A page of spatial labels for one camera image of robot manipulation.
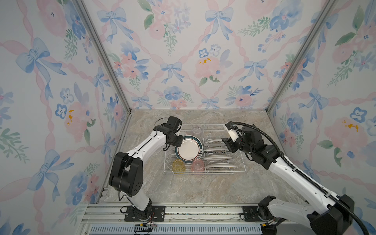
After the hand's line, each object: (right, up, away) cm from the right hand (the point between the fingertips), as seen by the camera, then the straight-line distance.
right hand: (226, 134), depth 77 cm
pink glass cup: (-15, -17, +3) cm, 23 cm away
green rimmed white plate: (-18, -9, +16) cm, 26 cm away
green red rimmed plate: (-6, -5, +13) cm, 15 cm away
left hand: (-26, -4, +12) cm, 29 cm away
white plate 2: (-3, -17, +3) cm, 17 cm away
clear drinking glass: (-14, +1, +16) cm, 22 cm away
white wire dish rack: (-11, -12, +14) cm, 21 cm away
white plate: (-4, -13, +5) cm, 14 cm away
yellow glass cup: (-26, -18, +5) cm, 32 cm away
